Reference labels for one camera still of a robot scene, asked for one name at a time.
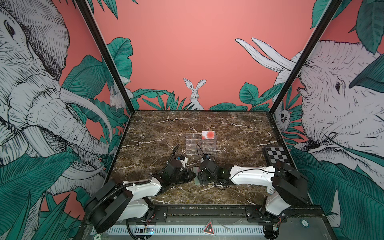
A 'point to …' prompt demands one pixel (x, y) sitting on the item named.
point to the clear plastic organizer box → (207, 146)
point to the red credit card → (208, 135)
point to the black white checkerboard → (276, 153)
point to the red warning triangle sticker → (208, 228)
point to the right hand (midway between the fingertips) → (200, 175)
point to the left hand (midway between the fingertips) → (198, 174)
